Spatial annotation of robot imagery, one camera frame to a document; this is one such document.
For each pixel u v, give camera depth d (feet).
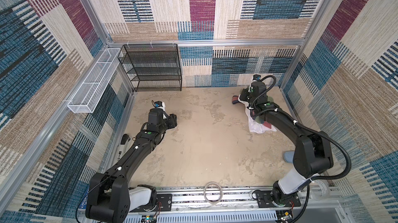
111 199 1.31
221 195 2.48
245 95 2.63
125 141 2.93
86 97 2.34
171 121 2.48
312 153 1.50
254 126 3.17
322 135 1.45
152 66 3.55
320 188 2.53
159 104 2.45
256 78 2.54
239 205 2.39
